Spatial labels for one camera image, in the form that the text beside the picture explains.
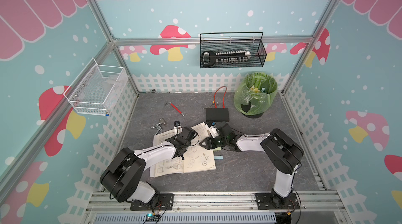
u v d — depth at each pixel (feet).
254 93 2.85
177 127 2.61
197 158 2.79
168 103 3.70
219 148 2.76
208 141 2.72
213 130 2.79
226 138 2.44
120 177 1.40
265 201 2.44
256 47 3.09
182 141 2.29
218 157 2.86
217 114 3.49
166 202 2.44
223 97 3.70
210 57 2.95
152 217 2.39
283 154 1.62
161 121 3.36
